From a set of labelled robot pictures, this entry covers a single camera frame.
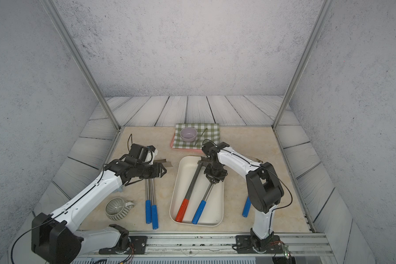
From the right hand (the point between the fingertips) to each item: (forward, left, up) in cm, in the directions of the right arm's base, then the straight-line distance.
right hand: (210, 181), depth 86 cm
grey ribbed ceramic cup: (-12, +47, -5) cm, 49 cm away
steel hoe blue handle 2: (-11, -18, -7) cm, 22 cm away
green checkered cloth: (+39, -2, -6) cm, 40 cm away
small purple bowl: (+36, +14, -3) cm, 39 cm away
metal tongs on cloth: (+32, +8, -5) cm, 34 cm away
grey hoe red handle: (-14, +14, -3) cm, 20 cm away
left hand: (+1, +22, +9) cm, 23 cm away
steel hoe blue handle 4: (-12, +28, -5) cm, 31 cm away
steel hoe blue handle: (-12, +4, -1) cm, 13 cm away
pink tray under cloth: (+25, +8, -6) cm, 27 cm away
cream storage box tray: (+9, +16, -6) cm, 19 cm away
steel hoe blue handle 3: (-12, +30, -5) cm, 33 cm away
